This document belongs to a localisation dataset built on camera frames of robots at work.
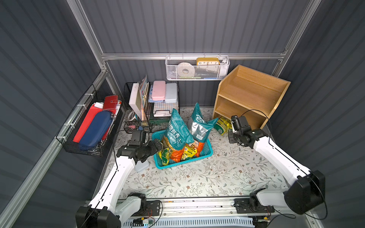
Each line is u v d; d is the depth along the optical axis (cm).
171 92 98
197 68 90
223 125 104
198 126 83
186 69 84
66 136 61
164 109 92
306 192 39
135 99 91
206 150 89
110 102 79
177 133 79
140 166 86
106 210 39
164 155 82
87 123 73
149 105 93
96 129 69
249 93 85
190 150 85
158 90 97
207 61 87
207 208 75
